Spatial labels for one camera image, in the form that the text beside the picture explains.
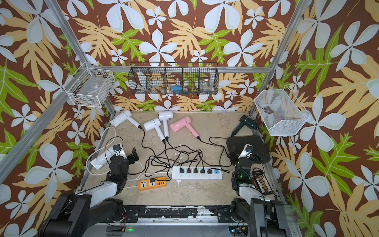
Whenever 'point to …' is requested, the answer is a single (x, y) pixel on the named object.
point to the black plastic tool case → (237, 143)
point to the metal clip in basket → (268, 110)
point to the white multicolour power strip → (197, 173)
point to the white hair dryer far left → (122, 117)
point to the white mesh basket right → (281, 113)
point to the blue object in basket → (176, 90)
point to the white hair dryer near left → (98, 162)
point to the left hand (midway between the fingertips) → (127, 148)
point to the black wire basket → (160, 77)
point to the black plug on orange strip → (152, 179)
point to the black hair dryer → (246, 121)
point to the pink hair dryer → (183, 123)
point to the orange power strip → (144, 184)
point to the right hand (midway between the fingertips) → (239, 148)
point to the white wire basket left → (89, 87)
